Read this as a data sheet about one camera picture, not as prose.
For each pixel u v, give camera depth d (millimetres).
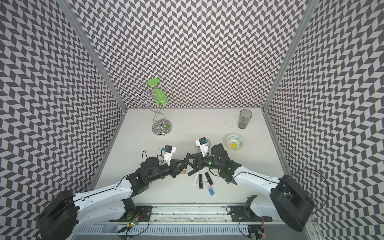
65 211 405
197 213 750
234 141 978
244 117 971
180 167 729
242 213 736
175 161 704
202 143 687
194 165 687
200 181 824
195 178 836
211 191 805
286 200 412
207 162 675
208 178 836
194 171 857
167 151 693
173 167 656
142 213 722
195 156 681
